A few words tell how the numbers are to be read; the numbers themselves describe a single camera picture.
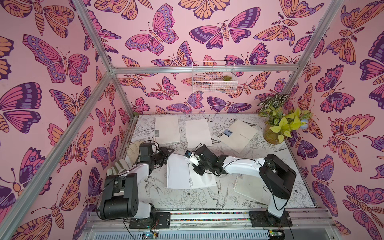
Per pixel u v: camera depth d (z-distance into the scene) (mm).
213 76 950
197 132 1105
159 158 800
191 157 764
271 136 1036
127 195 441
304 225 727
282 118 833
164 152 813
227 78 922
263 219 731
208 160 678
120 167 922
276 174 519
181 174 815
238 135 1068
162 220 733
